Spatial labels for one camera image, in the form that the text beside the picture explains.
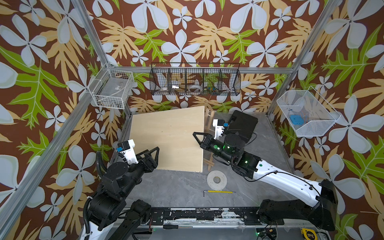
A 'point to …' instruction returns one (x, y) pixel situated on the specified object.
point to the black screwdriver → (168, 226)
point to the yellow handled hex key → (217, 191)
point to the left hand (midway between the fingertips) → (155, 148)
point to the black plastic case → (243, 123)
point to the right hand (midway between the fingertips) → (192, 134)
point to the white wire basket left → (111, 88)
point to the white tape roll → (216, 180)
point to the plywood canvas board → (172, 131)
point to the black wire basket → (190, 79)
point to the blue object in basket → (297, 119)
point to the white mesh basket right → (309, 114)
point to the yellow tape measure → (309, 234)
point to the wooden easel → (208, 117)
